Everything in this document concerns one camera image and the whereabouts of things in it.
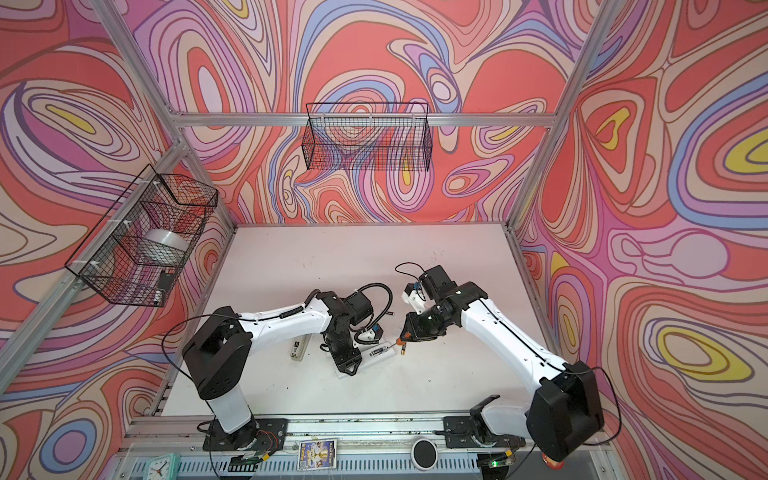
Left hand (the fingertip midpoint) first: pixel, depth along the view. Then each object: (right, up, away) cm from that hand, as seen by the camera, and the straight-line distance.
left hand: (354, 363), depth 82 cm
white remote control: (+5, +2, +1) cm, 5 cm away
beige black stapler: (-16, +4, +2) cm, 17 cm away
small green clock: (-42, -19, -15) cm, 49 cm away
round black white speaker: (+18, -15, -16) cm, 28 cm away
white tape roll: (-44, +33, -12) cm, 56 cm away
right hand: (+15, +7, -6) cm, 18 cm away
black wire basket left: (-50, +32, -12) cm, 61 cm away
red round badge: (+48, -19, -13) cm, 54 cm away
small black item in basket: (-47, +24, -8) cm, 53 cm away
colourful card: (-7, -17, -13) cm, 22 cm away
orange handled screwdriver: (+12, +8, -6) cm, 16 cm away
